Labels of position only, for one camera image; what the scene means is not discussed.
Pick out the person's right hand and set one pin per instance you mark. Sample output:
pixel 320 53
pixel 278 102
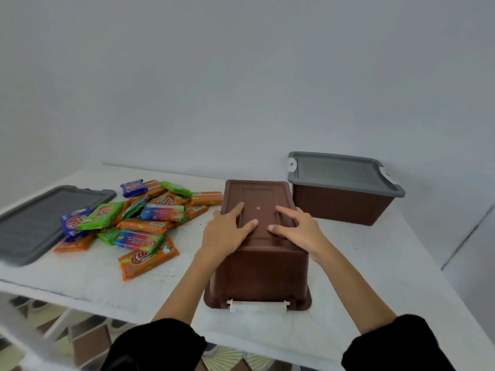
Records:
pixel 305 235

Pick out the person's left hand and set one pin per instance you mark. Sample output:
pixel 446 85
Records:
pixel 224 235

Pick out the brown plastic box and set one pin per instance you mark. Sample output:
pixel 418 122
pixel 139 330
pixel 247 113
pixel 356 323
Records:
pixel 340 206

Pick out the brown storage box with sticker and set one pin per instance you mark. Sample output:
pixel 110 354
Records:
pixel 263 270

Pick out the pile of colourful soap packets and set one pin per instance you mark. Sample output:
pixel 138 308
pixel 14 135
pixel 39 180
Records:
pixel 143 239

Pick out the person's right forearm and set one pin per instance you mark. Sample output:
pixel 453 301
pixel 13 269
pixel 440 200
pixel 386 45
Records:
pixel 355 297

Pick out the person's left forearm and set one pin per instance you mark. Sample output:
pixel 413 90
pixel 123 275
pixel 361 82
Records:
pixel 181 293

